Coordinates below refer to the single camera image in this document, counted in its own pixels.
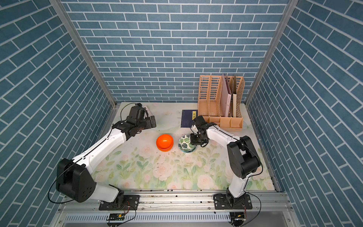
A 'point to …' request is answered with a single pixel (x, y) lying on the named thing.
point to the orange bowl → (164, 143)
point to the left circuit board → (116, 216)
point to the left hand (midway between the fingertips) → (152, 120)
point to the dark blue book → (187, 116)
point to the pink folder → (225, 97)
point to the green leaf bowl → (185, 144)
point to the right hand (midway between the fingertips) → (193, 142)
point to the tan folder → (235, 98)
